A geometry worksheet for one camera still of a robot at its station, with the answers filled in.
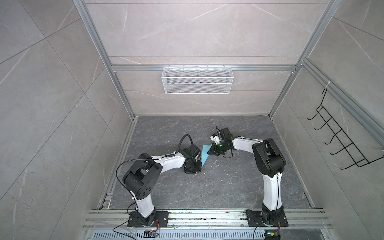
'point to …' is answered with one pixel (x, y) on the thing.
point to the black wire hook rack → (351, 149)
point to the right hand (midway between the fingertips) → (208, 152)
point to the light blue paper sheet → (204, 154)
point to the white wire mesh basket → (197, 80)
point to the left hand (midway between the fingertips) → (200, 168)
